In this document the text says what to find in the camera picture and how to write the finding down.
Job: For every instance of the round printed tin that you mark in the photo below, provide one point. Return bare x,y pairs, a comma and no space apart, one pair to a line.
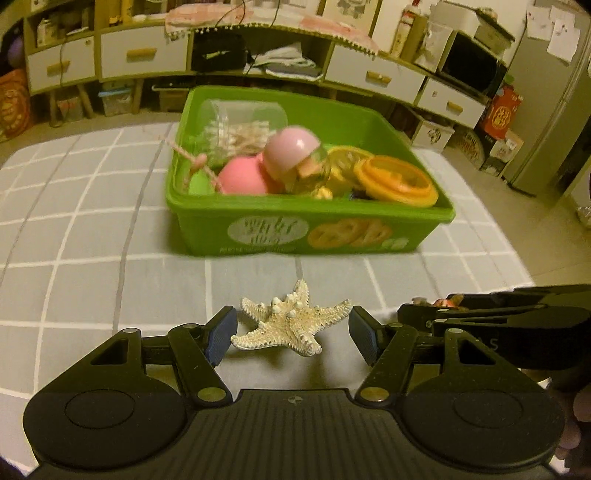
468,145

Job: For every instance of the dried starfish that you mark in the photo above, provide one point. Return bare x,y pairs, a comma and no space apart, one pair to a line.
286,323

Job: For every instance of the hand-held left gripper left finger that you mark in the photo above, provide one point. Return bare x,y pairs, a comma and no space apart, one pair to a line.
221,334

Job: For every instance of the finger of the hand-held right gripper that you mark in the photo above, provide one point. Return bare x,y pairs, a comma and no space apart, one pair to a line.
517,295
415,314

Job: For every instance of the printed cardboard carton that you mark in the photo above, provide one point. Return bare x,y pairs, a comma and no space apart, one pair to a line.
503,152

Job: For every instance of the silver refrigerator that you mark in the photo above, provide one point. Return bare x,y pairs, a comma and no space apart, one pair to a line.
545,115

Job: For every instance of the person's right hand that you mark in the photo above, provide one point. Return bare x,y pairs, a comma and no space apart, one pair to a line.
582,408

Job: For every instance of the pile of folded clothes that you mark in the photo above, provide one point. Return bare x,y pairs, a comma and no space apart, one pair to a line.
286,62

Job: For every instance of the framed cartoon picture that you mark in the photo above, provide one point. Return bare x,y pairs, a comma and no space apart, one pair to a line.
351,9

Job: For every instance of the pink capsule ball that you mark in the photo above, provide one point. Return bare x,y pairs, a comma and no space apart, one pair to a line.
291,147

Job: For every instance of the white carton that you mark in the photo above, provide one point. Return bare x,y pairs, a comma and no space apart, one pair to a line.
434,46

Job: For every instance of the grey checked tablecloth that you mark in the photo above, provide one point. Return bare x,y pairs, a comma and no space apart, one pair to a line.
92,230

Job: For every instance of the small figurine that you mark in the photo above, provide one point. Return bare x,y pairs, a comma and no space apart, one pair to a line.
445,302

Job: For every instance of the purple ball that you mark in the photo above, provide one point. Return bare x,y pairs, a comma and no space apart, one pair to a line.
14,50

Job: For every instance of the white printed storage box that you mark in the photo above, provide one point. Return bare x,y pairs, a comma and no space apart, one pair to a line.
431,134

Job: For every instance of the black microwave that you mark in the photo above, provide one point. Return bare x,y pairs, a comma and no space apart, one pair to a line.
471,62

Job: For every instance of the tall cardboard tube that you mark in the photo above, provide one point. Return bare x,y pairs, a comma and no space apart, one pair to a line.
402,30

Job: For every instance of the white drawer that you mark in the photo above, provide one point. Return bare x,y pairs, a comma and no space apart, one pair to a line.
374,74
143,53
450,101
60,64

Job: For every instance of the red gift box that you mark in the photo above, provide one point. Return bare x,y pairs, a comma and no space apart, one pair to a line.
501,113

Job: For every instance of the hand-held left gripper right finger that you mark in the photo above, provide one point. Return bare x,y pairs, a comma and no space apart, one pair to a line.
364,336

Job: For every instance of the wooden cabinet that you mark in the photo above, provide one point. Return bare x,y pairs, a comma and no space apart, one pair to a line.
277,79

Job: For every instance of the yellow toy pot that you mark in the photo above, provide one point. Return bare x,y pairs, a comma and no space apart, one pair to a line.
344,157

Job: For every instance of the orange printed bag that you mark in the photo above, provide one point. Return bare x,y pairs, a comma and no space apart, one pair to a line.
14,104

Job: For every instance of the clear cotton swab container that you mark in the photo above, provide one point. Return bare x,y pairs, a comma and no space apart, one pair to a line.
231,134

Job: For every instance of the green plastic bin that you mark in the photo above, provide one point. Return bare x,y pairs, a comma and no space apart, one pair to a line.
207,221

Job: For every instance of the black bag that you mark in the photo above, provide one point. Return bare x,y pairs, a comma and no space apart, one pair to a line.
217,50

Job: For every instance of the clear storage box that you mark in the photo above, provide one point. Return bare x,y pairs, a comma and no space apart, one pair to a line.
115,102

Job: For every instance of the pink cloth runner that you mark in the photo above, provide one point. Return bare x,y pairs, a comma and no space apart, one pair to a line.
323,23

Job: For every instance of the pink rubber animal toy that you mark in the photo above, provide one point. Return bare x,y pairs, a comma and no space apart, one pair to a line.
240,177

